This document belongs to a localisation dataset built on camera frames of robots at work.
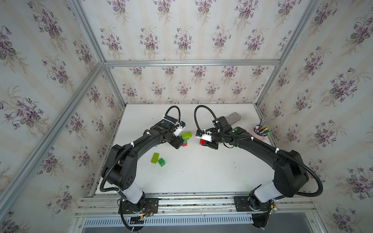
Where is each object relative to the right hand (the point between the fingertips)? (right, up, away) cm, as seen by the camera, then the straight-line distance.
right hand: (206, 138), depth 85 cm
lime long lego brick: (-12, +2, +3) cm, 12 cm away
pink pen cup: (+37, -1, +5) cm, 37 cm away
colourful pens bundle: (+37, +5, +8) cm, 38 cm away
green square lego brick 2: (-27, -14, +1) cm, 31 cm away
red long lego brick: (-3, -1, -3) cm, 5 cm away
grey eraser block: (+23, +12, +22) cm, 34 cm away
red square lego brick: (-13, -5, +9) cm, 17 cm away
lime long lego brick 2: (-32, -13, +3) cm, 34 cm away
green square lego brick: (-13, -3, +6) cm, 14 cm away
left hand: (-18, -1, +5) cm, 19 cm away
